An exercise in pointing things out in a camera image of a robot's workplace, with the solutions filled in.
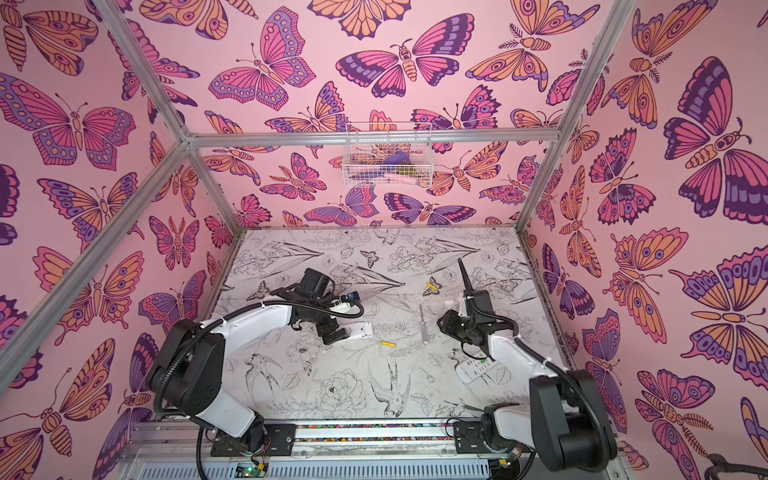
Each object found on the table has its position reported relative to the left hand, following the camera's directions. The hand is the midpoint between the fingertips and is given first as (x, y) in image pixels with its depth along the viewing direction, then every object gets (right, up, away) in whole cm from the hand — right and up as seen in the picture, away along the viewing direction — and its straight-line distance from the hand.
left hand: (343, 315), depth 90 cm
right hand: (+30, -1, -1) cm, 30 cm away
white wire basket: (+14, +51, +6) cm, 53 cm away
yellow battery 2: (+29, +8, +13) cm, 32 cm away
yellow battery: (+14, -9, 0) cm, 16 cm away
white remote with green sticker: (+6, -5, +2) cm, 8 cm away
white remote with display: (+38, -13, -6) cm, 40 cm away
